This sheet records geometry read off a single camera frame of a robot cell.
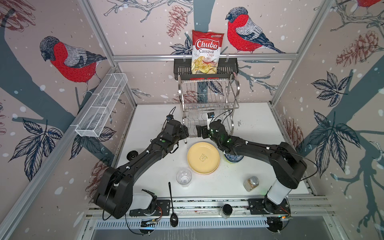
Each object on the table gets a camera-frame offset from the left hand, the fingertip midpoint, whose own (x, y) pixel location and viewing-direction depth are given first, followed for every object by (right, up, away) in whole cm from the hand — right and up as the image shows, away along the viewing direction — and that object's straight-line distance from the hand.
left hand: (183, 129), depth 85 cm
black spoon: (-3, -42, -15) cm, 45 cm away
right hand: (+10, +1, +3) cm, 11 cm away
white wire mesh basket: (-43, +4, -14) cm, 46 cm away
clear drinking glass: (0, -28, -1) cm, 28 cm away
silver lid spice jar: (+35, -27, -12) cm, 45 cm away
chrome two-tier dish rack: (+14, +20, +40) cm, 46 cm away
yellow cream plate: (+12, -18, +4) cm, 22 cm away
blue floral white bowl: (+29, -18, +1) cm, 34 cm away
